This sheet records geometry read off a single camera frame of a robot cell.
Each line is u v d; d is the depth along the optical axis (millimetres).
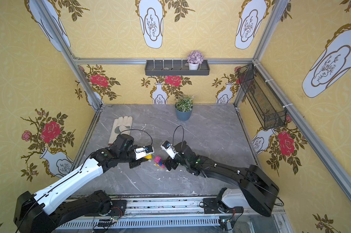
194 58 818
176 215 721
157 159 835
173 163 717
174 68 918
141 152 662
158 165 862
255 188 420
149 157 761
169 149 702
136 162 676
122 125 1065
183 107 1009
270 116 859
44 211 391
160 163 839
